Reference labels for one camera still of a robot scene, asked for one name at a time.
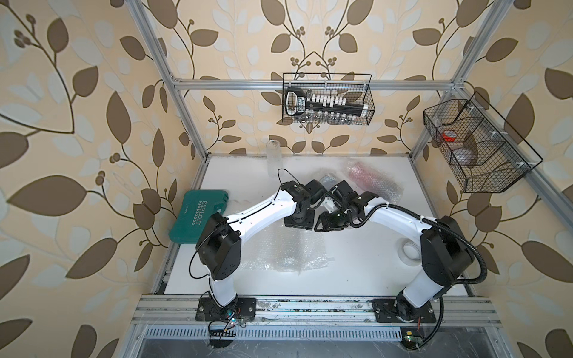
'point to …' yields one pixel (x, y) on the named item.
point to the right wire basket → (485, 154)
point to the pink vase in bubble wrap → (371, 179)
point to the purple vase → (328, 181)
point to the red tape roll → (449, 136)
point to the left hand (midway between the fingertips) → (302, 222)
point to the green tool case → (196, 210)
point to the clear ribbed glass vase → (274, 156)
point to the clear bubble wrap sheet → (282, 248)
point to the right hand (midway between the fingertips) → (319, 228)
